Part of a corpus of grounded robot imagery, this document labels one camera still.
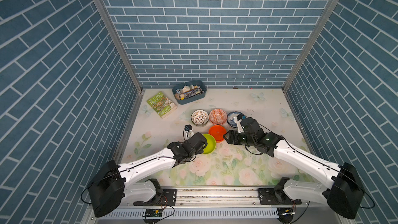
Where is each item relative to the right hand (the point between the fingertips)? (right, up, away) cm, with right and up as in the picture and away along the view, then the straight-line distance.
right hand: (227, 137), depth 80 cm
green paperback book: (-42, +16, +29) cm, 54 cm away
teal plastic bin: (-21, +21, +35) cm, 46 cm away
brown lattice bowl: (-16, +8, +22) cm, 28 cm away
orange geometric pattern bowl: (-4, +9, +21) cm, 23 cm away
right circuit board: (+26, -34, -9) cm, 43 cm away
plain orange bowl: (-4, 0, +14) cm, 14 cm away
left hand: (-13, -5, +3) cm, 14 cm away
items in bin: (-25, +26, +37) cm, 52 cm away
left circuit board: (-36, -34, -8) cm, 50 cm away
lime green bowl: (-9, -5, +5) cm, 11 cm away
